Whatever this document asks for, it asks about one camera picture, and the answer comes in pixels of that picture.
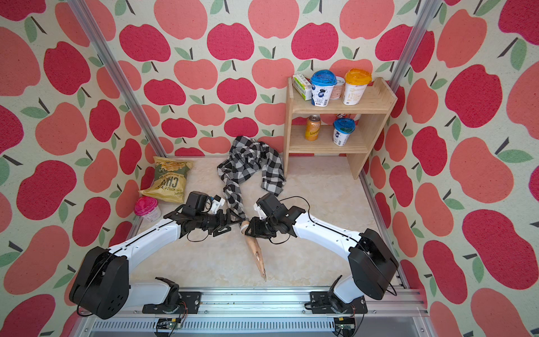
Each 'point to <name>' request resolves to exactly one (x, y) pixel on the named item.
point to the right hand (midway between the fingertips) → (248, 237)
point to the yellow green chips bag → (169, 182)
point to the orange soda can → (312, 128)
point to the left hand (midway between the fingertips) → (237, 228)
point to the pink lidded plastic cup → (147, 208)
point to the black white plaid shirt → (248, 156)
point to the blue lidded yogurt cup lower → (342, 128)
